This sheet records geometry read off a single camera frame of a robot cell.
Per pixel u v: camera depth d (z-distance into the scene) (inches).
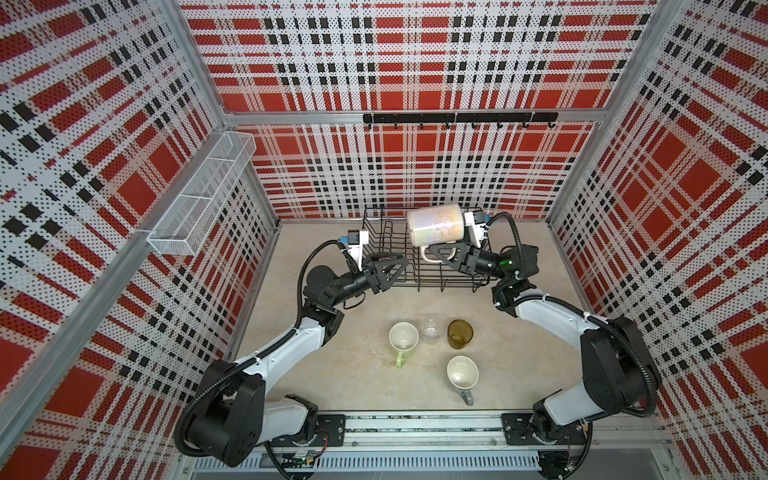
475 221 25.6
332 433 29.1
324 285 22.6
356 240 25.1
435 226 24.6
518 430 28.6
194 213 35.2
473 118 35.4
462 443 28.8
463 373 32.1
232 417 16.0
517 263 23.5
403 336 34.7
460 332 34.8
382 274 24.7
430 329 35.7
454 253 26.2
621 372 17.1
